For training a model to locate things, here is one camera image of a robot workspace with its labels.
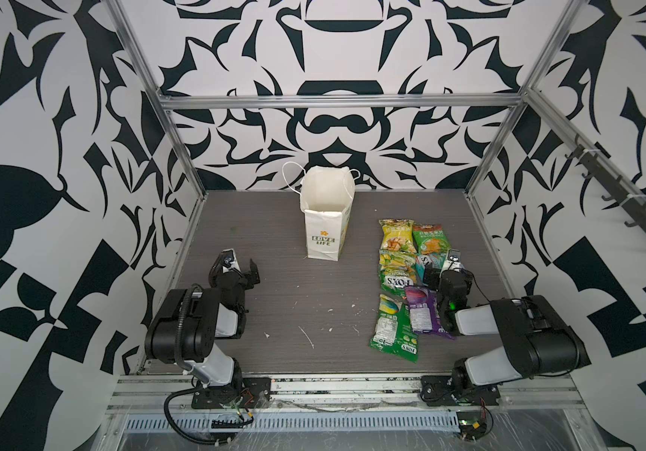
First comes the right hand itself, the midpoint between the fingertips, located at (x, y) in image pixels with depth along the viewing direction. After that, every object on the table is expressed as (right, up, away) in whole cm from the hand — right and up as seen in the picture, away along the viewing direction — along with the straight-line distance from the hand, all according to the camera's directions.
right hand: (449, 263), depth 92 cm
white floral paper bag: (-39, +23, +12) cm, 47 cm away
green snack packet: (-2, +7, +10) cm, 13 cm away
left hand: (-69, +2, 0) cm, 69 cm away
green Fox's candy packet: (-16, -3, +2) cm, 17 cm away
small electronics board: (-3, -37, -20) cm, 43 cm away
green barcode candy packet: (-20, -18, -10) cm, 29 cm away
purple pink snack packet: (-11, -11, -6) cm, 16 cm away
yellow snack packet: (-14, +8, +10) cm, 19 cm away
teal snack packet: (-7, 0, +6) cm, 9 cm away
